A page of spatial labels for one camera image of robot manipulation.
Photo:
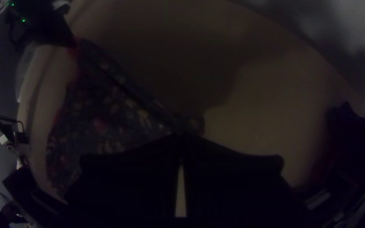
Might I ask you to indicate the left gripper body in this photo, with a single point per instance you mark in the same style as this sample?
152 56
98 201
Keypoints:
51 25

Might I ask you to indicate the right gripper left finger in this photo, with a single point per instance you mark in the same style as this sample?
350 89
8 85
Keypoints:
128 187

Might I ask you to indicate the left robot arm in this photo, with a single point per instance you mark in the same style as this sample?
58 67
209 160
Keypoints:
17 14

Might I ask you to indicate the heap of clothes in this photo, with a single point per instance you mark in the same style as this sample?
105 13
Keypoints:
353 142

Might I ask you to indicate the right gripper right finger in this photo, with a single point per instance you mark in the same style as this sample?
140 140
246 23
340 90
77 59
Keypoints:
233 190

